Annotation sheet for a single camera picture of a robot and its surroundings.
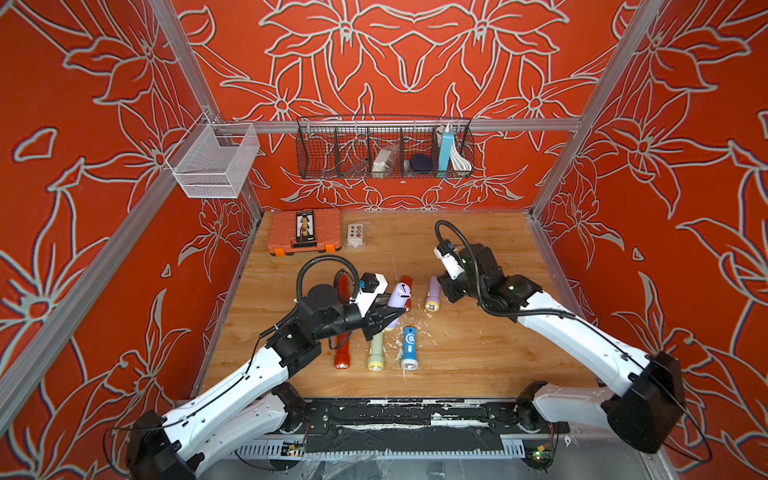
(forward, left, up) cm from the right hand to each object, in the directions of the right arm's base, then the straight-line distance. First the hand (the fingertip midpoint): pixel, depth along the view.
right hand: (437, 274), depth 79 cm
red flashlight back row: (+8, +6, -17) cm, 20 cm away
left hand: (-13, +11, +7) cm, 18 cm away
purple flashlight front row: (-13, +11, +10) cm, 20 cm away
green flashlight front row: (-18, +16, -15) cm, 29 cm away
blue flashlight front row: (-18, +7, -15) cm, 24 cm away
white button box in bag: (+26, +26, -14) cm, 39 cm away
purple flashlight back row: (0, -1, -15) cm, 15 cm away
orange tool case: (+28, +53, -14) cm, 62 cm away
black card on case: (+24, +43, -10) cm, 50 cm away
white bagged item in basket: (+33, +15, +13) cm, 39 cm away
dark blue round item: (+36, +3, +10) cm, 38 cm away
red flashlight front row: (-17, +26, -16) cm, 35 cm away
